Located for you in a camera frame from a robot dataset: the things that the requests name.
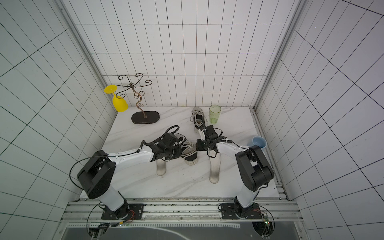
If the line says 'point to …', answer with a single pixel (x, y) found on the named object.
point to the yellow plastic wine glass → (120, 104)
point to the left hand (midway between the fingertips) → (179, 156)
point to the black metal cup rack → (143, 116)
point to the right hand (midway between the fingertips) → (198, 142)
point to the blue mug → (260, 141)
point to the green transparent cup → (214, 110)
